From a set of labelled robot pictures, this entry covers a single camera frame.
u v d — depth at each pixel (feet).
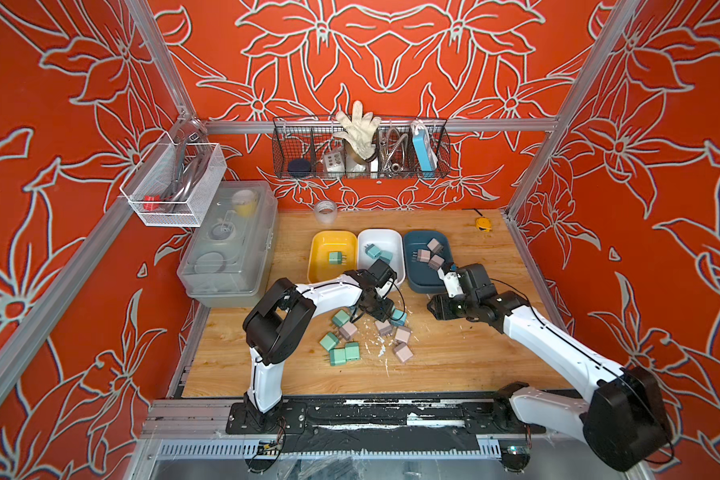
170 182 2.51
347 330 2.81
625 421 1.28
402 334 2.81
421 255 3.39
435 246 3.44
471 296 2.09
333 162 3.06
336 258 3.33
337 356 2.67
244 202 3.32
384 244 3.52
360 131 3.01
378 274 2.44
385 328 2.82
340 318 2.92
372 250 3.44
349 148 2.87
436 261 3.33
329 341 2.78
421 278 3.24
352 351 2.73
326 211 3.92
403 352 2.72
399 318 2.90
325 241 3.42
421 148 2.79
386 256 3.40
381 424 2.39
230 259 2.76
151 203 2.26
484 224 3.74
